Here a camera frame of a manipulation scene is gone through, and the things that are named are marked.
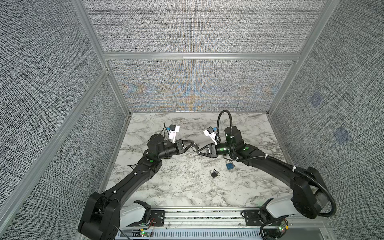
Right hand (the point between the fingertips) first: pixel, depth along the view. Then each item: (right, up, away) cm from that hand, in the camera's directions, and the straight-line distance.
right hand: (197, 152), depth 74 cm
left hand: (-2, +4, -1) cm, 5 cm away
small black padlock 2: (+10, -16, +14) cm, 24 cm away
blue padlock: (+20, -11, +16) cm, 28 cm away
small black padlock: (-1, +2, -1) cm, 2 cm away
